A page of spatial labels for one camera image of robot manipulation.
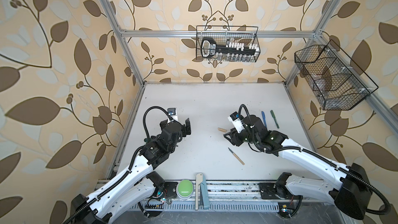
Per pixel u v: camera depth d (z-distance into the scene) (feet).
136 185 1.96
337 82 2.40
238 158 2.77
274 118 3.32
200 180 2.44
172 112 2.11
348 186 1.28
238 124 2.27
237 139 2.23
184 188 2.41
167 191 2.42
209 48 2.77
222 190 2.48
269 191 2.37
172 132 1.79
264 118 3.33
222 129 3.13
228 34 2.96
